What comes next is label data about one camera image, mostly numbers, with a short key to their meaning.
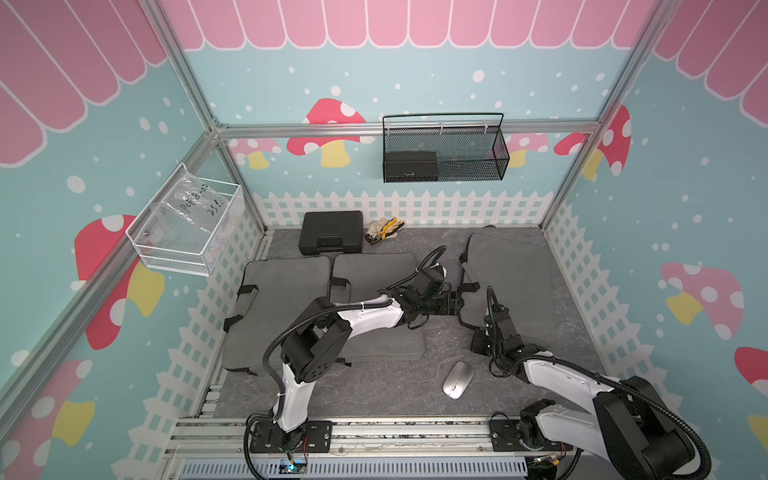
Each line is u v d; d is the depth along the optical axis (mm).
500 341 686
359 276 1030
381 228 1195
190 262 641
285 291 973
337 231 1163
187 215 712
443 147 941
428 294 715
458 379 817
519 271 1067
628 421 422
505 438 740
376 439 759
